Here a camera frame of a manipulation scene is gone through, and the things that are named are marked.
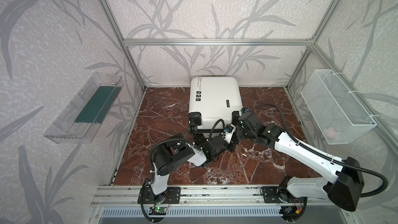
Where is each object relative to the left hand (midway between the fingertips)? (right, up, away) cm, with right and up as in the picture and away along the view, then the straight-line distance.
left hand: (241, 132), depth 84 cm
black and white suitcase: (-16, +19, +2) cm, 25 cm away
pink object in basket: (+40, +3, -11) cm, 41 cm away
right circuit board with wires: (+22, -36, -10) cm, 43 cm away
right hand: (-3, +4, -3) cm, 6 cm away
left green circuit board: (-42, -34, -12) cm, 55 cm away
